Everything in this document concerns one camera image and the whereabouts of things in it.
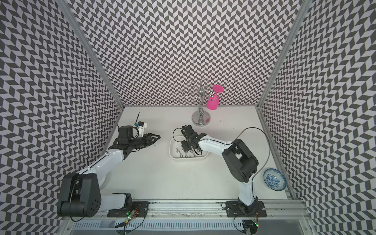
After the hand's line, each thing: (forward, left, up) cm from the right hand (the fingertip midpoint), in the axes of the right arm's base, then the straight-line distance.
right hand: (188, 145), depth 93 cm
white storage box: (+1, +8, +3) cm, 8 cm away
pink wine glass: (+23, -17, +17) cm, 33 cm away
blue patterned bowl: (-20, -50, -3) cm, 54 cm away
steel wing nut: (-2, +7, -2) cm, 7 cm away
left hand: (-1, +17, +10) cm, 20 cm away
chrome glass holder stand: (+24, -9, -1) cm, 25 cm away
